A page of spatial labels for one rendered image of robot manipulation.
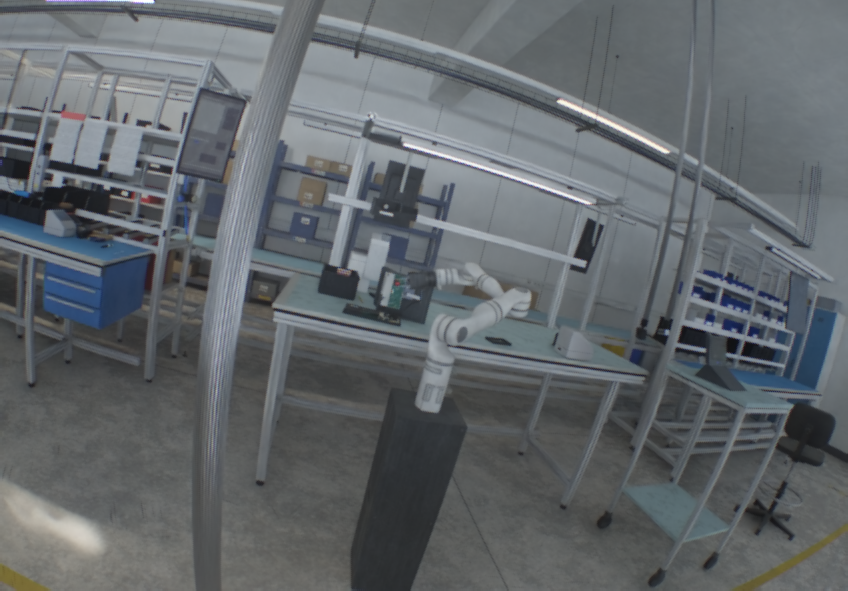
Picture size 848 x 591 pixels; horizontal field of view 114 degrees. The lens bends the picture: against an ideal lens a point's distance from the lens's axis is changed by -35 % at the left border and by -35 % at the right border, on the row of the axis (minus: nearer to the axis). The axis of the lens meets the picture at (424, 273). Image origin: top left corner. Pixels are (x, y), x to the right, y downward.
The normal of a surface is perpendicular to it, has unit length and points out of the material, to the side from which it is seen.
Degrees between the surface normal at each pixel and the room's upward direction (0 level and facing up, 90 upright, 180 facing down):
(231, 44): 90
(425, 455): 90
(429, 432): 90
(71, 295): 90
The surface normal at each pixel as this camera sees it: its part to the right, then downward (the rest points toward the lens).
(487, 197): 0.20, 0.14
